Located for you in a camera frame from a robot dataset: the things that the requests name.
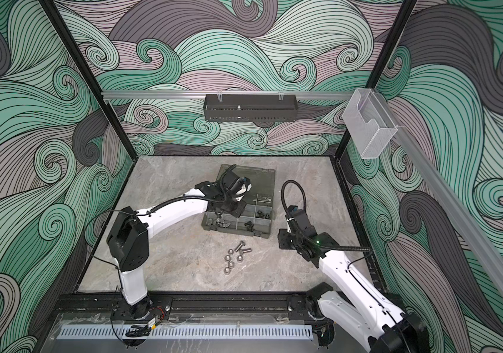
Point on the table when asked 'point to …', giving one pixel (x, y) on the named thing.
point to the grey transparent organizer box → (257, 216)
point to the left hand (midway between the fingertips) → (243, 207)
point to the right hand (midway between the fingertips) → (283, 236)
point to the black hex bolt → (249, 226)
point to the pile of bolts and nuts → (240, 249)
